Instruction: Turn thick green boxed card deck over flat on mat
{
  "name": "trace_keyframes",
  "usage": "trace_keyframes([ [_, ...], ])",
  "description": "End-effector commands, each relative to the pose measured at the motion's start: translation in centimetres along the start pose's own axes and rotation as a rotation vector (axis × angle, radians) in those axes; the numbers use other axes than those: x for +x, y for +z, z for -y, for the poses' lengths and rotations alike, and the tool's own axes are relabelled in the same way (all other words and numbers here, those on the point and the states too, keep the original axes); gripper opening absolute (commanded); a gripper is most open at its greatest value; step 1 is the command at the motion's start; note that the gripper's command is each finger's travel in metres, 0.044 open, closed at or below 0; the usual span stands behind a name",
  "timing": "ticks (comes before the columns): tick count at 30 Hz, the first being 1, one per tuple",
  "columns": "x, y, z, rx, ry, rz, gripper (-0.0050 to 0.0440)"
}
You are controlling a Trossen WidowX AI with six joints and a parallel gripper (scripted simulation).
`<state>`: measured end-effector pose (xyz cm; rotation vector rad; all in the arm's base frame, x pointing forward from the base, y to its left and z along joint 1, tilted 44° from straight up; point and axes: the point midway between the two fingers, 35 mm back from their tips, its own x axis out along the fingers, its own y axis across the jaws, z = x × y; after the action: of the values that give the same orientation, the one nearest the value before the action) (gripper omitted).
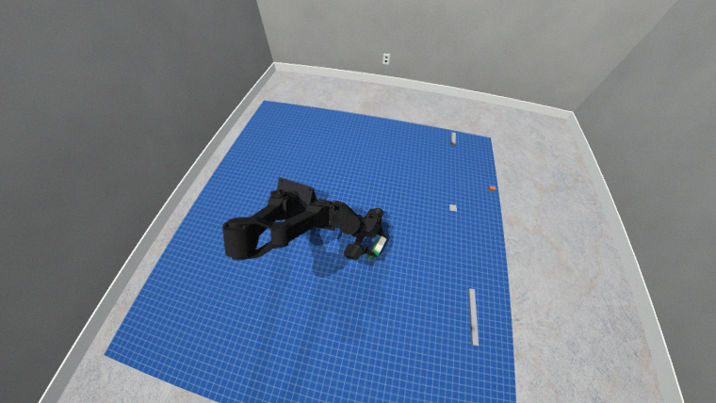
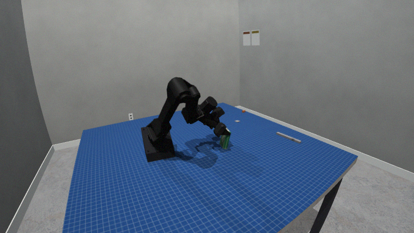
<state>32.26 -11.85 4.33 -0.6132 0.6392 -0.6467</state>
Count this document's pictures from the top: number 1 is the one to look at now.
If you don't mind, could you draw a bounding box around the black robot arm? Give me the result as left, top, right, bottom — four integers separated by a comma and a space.
222, 189, 381, 261

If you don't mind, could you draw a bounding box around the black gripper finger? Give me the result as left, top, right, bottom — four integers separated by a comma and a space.
361, 246, 377, 257
378, 218, 386, 238

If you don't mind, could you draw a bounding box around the blue grid work mat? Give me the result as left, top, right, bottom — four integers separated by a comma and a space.
104, 101, 516, 403

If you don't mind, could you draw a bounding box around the green card box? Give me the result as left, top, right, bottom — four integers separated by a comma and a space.
366, 236, 386, 260

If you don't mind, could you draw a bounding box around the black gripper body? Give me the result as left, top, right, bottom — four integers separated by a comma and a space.
344, 208, 384, 260

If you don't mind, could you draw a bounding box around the grey flat bar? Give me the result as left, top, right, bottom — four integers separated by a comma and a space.
468, 288, 479, 346

